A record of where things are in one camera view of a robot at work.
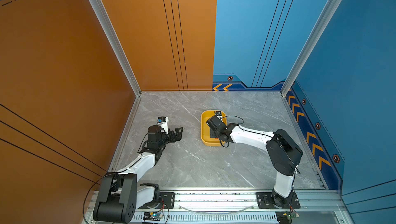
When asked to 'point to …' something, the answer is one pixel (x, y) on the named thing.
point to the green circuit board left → (152, 216)
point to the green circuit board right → (285, 217)
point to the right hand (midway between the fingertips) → (213, 130)
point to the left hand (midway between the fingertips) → (176, 127)
